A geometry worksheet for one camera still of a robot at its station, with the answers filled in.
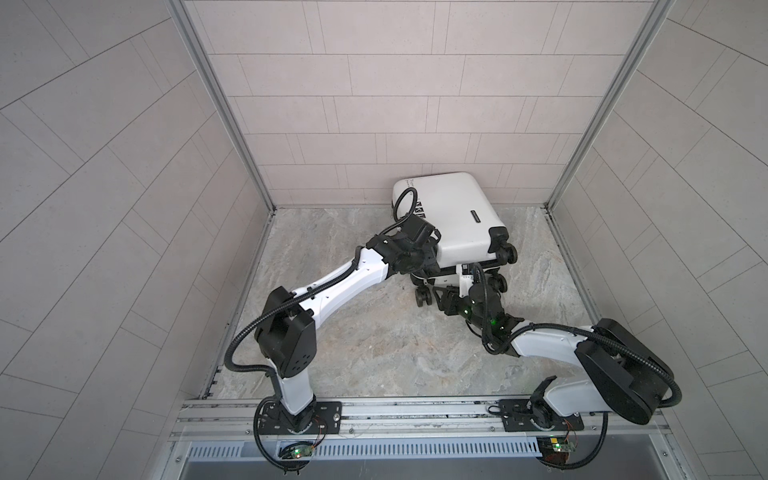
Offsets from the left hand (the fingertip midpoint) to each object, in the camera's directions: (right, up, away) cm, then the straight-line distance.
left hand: (441, 255), depth 81 cm
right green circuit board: (+24, -43, -13) cm, 51 cm away
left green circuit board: (-34, -41, -16) cm, 56 cm away
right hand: (-1, -11, +5) cm, 12 cm away
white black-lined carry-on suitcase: (+9, +6, +4) cm, 11 cm away
